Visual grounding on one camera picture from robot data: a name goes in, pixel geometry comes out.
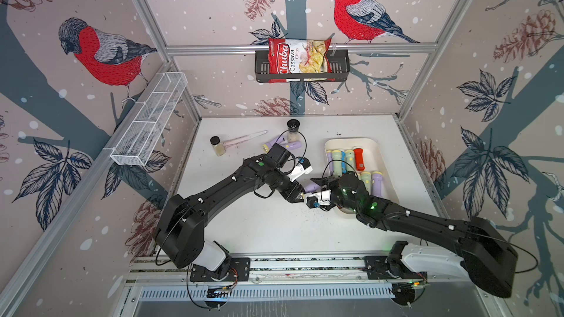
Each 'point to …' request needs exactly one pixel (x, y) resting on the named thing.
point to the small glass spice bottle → (218, 147)
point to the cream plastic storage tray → (374, 161)
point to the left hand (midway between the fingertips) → (307, 192)
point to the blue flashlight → (343, 164)
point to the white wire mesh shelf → (134, 146)
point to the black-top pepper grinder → (293, 128)
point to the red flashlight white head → (359, 158)
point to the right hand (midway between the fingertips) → (314, 179)
